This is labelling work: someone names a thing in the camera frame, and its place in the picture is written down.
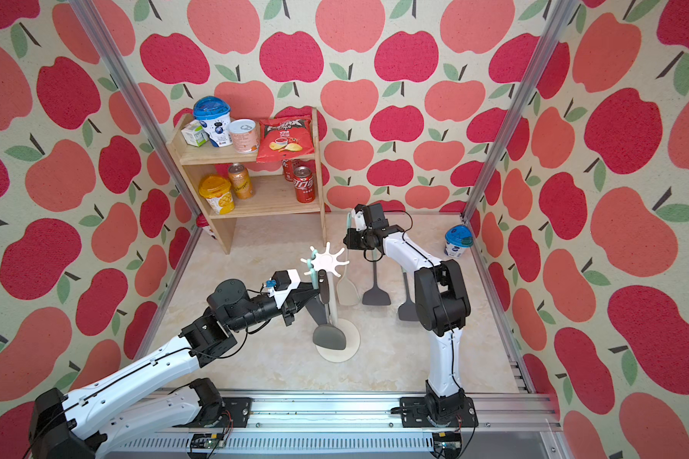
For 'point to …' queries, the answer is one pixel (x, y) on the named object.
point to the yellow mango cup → (216, 189)
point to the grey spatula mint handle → (407, 312)
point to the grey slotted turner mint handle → (375, 295)
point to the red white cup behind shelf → (202, 222)
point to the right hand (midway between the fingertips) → (347, 243)
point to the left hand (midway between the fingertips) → (318, 293)
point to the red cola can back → (288, 169)
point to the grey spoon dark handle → (327, 335)
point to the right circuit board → (447, 444)
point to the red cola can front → (304, 187)
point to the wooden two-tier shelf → (272, 195)
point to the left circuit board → (208, 440)
